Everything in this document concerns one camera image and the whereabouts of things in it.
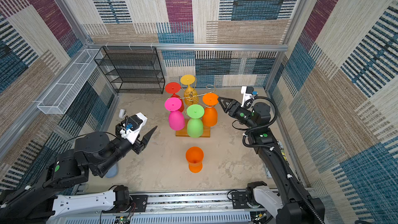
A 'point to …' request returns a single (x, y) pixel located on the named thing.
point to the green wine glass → (195, 125)
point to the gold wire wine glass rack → (184, 132)
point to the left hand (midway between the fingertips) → (149, 120)
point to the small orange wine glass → (195, 156)
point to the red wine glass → (173, 87)
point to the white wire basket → (59, 98)
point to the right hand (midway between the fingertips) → (219, 102)
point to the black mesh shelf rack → (132, 69)
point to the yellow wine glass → (190, 95)
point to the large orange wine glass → (209, 114)
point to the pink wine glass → (176, 117)
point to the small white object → (121, 113)
